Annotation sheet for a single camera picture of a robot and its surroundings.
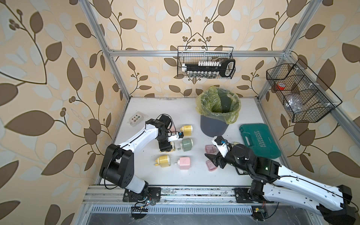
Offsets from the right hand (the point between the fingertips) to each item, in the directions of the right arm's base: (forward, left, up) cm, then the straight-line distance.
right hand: (210, 149), depth 70 cm
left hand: (+11, +25, -12) cm, 30 cm away
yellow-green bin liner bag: (+28, -9, +3) cm, 29 cm away
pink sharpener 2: (-2, +13, -13) cm, 19 cm away
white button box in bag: (+33, +48, -16) cm, 60 cm away
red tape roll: (+31, -44, +13) cm, 56 cm away
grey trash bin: (+23, -7, -15) cm, 28 cm away
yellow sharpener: (+20, +11, -13) cm, 27 cm away
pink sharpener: (+11, +19, +3) cm, 22 cm away
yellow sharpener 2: (-1, +25, -13) cm, 29 cm away
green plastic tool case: (+14, -37, -16) cm, 42 cm away
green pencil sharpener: (+9, +12, -13) cm, 20 cm away
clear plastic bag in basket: (+16, -44, +14) cm, 49 cm away
